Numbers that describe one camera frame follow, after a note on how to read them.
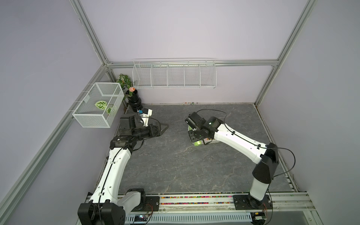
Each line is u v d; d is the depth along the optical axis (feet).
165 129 2.24
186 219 5.18
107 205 1.24
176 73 3.31
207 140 2.05
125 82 3.22
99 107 2.55
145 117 2.18
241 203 2.42
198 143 2.49
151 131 2.09
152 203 2.43
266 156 1.52
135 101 3.67
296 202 2.48
